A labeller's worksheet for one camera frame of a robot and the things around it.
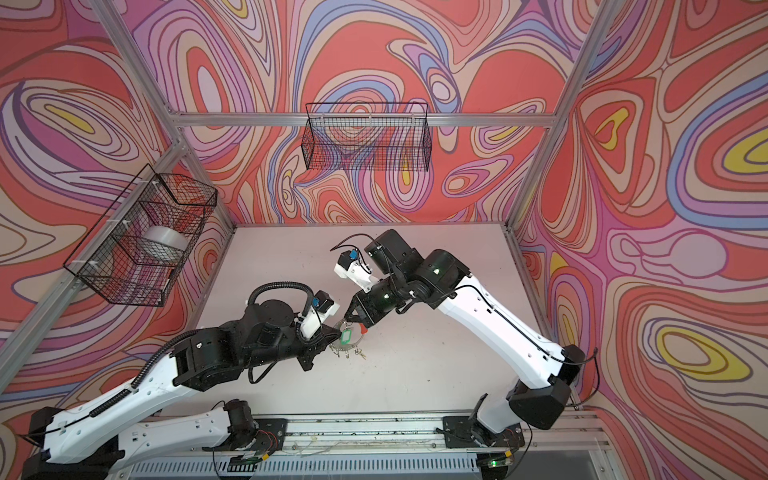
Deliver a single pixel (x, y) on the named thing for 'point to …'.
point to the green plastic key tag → (345, 336)
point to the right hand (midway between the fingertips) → (354, 325)
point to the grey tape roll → (167, 235)
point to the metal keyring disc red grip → (358, 331)
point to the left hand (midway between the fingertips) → (343, 334)
